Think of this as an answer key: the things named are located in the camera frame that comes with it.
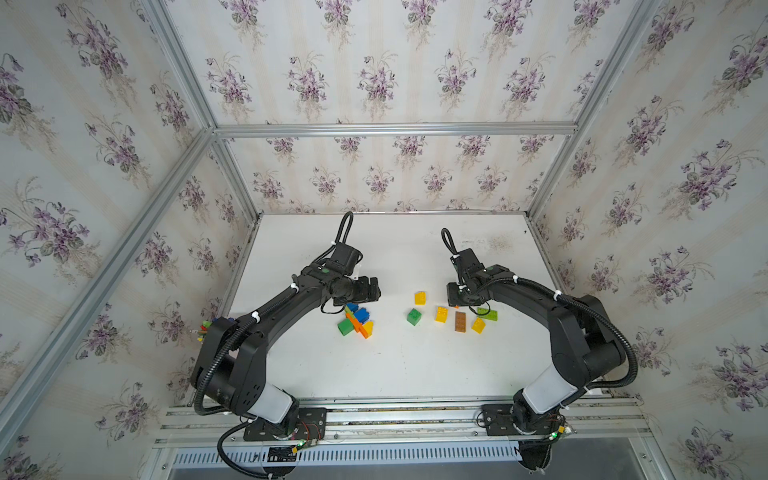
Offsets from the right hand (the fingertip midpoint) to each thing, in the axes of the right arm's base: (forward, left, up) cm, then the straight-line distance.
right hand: (460, 297), depth 93 cm
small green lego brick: (-9, +36, -2) cm, 37 cm away
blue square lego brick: (-6, +31, -2) cm, 31 cm away
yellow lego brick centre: (-6, +6, -1) cm, 8 cm away
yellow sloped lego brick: (-10, +28, -2) cm, 30 cm away
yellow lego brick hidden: (-7, -5, -4) cm, 10 cm away
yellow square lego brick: (0, +12, -2) cm, 12 cm away
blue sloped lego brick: (-4, +34, 0) cm, 34 cm away
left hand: (-4, +28, +7) cm, 29 cm away
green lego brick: (-7, +15, 0) cm, 16 cm away
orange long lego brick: (-10, +32, -2) cm, 33 cm away
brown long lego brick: (-7, 0, -3) cm, 7 cm away
